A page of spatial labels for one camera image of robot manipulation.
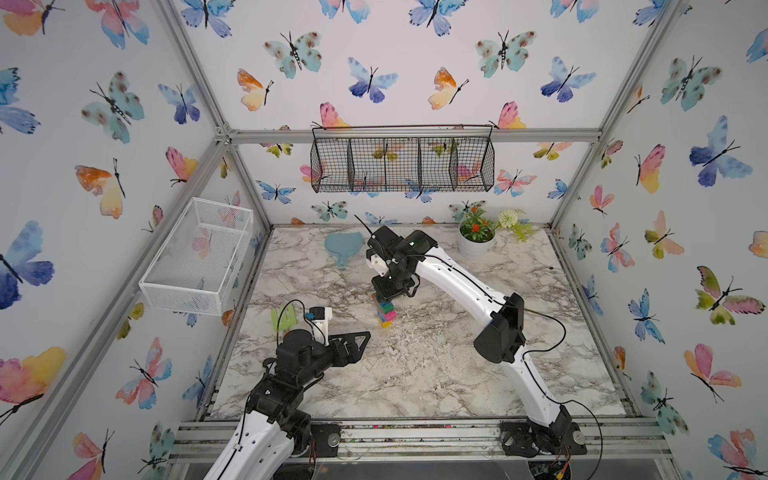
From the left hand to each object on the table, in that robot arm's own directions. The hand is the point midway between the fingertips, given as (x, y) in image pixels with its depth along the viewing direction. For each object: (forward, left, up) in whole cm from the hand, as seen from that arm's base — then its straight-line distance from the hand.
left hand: (361, 335), depth 77 cm
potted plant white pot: (+35, -36, 0) cm, 50 cm away
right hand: (+11, -5, +1) cm, 12 cm away
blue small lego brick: (+9, -6, -1) cm, 11 cm away
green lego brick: (+9, -7, -2) cm, 12 cm away
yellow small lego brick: (+10, -6, -13) cm, 17 cm away
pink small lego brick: (+7, -8, -4) cm, 11 cm away
